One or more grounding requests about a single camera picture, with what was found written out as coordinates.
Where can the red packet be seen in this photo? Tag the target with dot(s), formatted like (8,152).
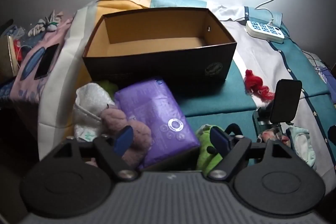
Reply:
(16,49)

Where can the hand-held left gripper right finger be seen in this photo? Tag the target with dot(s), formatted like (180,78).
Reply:
(220,138)

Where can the black cardboard shoe box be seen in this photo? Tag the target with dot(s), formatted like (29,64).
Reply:
(157,66)

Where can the gold paper bag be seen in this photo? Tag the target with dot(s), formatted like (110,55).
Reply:
(6,56)

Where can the white towel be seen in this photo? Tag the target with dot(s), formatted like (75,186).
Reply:
(92,100)

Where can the pink printed blanket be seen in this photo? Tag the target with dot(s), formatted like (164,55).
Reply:
(29,77)

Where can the blue printed cloth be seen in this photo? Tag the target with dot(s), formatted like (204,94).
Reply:
(325,77)

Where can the purple plastic packet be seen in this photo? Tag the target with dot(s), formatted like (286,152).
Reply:
(157,113)

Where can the black phone stand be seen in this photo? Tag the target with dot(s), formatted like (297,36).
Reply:
(286,100)

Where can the black smartphone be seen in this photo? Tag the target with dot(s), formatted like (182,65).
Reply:
(47,61)

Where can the white power strip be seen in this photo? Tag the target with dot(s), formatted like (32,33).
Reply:
(262,31)

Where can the pink plush rabbit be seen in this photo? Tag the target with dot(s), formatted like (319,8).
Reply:
(115,116)

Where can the pink floral fabric item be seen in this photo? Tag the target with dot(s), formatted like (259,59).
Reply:
(270,134)

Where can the small white bunny doll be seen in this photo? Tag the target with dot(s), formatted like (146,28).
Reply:
(53,24)

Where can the green plush bug toy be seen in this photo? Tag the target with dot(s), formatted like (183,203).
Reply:
(207,161)

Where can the clear plastic bag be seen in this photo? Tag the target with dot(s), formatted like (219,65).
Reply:
(14,31)

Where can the white glove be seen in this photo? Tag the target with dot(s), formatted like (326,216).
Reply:
(36,27)

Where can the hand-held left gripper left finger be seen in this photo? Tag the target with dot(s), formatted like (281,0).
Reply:
(123,140)

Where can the light blue soft cloth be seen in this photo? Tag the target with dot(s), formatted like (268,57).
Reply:
(302,142)

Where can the red yarn bundle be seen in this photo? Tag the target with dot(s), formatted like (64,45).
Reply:
(253,81)

